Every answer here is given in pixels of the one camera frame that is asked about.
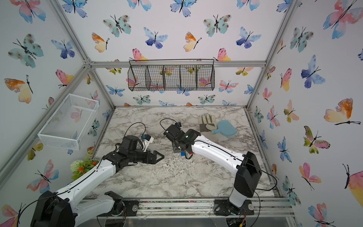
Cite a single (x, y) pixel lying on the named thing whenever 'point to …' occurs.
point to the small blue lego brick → (182, 153)
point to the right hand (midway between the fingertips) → (181, 143)
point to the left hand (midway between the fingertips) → (160, 155)
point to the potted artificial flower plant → (79, 167)
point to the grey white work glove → (207, 123)
